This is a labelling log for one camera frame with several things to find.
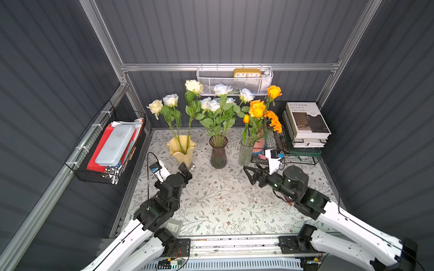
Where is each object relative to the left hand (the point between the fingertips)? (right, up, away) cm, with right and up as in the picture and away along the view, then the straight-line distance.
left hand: (176, 168), depth 70 cm
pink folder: (+43, +9, +37) cm, 58 cm away
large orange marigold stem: (+45, +19, +7) cm, 49 cm away
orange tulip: (+32, +22, +12) cm, 41 cm away
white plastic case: (-26, +9, -1) cm, 27 cm away
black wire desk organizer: (+57, +14, +45) cm, 74 cm away
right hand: (+33, +2, -2) cm, 33 cm away
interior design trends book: (+65, +21, +19) cm, 71 cm away
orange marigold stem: (+44, +20, +7) cm, 49 cm away
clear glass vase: (+34, +5, +30) cm, 45 cm away
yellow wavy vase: (-5, +7, +18) cm, 20 cm away
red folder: (-32, +2, -4) cm, 32 cm away
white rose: (+24, +21, +14) cm, 35 cm away
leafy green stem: (+6, +27, +10) cm, 29 cm away
